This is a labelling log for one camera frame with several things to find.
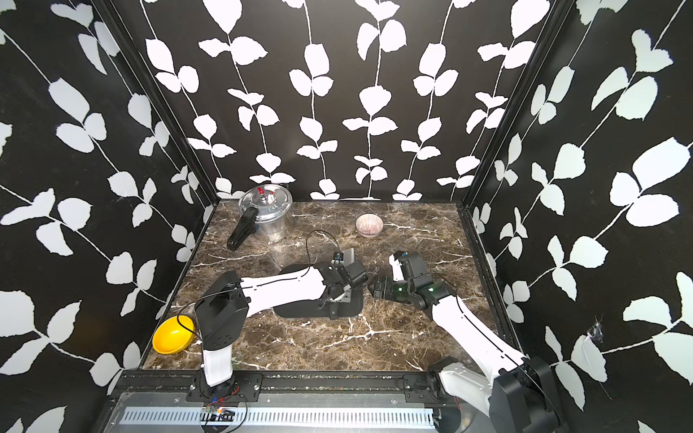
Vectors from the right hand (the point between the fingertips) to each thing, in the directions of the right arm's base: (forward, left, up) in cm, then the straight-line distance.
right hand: (381, 287), depth 83 cm
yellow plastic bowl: (-14, +64, -7) cm, 66 cm away
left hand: (+2, +12, -4) cm, 13 cm away
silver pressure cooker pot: (+27, +41, +5) cm, 49 cm away
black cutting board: (-2, +10, -10) cm, 14 cm away
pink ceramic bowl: (+33, +3, -9) cm, 34 cm away
